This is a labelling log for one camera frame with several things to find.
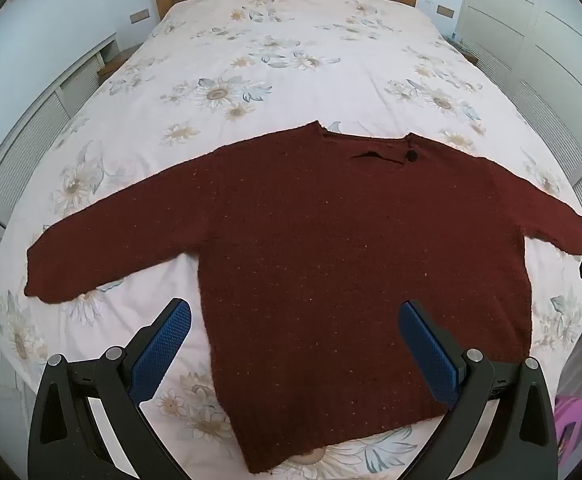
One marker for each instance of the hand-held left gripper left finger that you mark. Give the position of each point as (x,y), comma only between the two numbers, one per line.
(163,345)

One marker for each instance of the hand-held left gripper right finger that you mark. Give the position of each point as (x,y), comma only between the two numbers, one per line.
(431,350)

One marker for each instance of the dark red knitted sweater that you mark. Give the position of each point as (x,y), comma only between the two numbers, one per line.
(321,260)

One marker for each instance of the pink plastic stool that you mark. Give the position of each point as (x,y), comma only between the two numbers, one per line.
(570,425)

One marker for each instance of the white wardrobe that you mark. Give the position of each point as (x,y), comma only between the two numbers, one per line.
(536,35)

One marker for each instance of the white louvred cabinet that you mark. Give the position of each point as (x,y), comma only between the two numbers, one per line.
(26,135)

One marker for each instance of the wooden nightstand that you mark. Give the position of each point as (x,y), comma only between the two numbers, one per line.
(118,60)
(463,50)

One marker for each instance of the floral bed sheet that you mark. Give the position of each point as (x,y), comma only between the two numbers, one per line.
(296,35)

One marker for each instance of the wall socket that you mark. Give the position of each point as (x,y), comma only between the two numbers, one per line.
(445,10)
(140,15)

